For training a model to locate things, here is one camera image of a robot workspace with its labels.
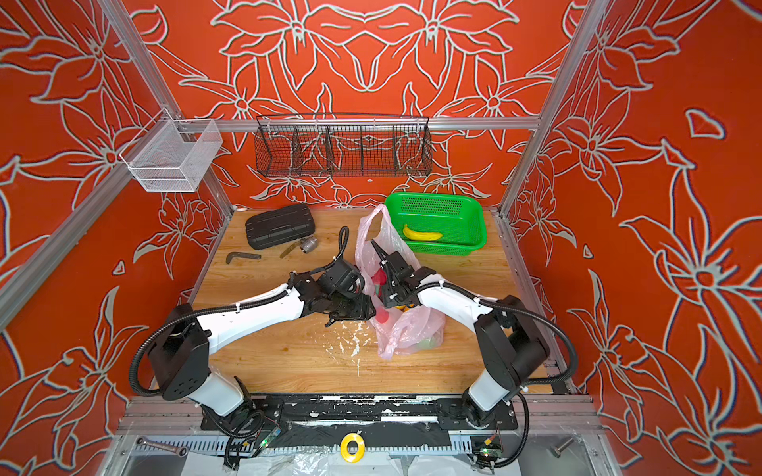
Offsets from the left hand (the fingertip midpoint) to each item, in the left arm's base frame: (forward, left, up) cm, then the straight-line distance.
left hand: (371, 311), depth 81 cm
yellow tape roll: (-31, 0, -9) cm, 32 cm away
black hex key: (+23, +50, -8) cm, 55 cm away
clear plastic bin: (+37, +65, +23) cm, 79 cm away
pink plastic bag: (-7, -8, +5) cm, 12 cm away
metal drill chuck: (+28, +27, -8) cm, 39 cm away
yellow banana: (+34, -15, -6) cm, 38 cm away
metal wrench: (-34, +43, -10) cm, 55 cm away
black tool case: (+34, +37, -3) cm, 50 cm away
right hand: (+9, -6, -4) cm, 12 cm away
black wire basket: (+50, +14, +21) cm, 56 cm away
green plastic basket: (+45, -30, -7) cm, 55 cm away
